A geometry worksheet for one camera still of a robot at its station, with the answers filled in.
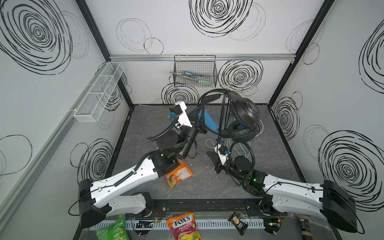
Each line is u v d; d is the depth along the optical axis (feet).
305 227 2.18
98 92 2.37
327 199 1.36
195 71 2.92
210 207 2.48
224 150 1.97
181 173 2.69
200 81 2.84
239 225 2.23
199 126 1.59
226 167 2.17
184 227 2.16
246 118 1.36
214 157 2.32
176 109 1.49
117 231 2.10
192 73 2.94
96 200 1.27
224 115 1.56
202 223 2.31
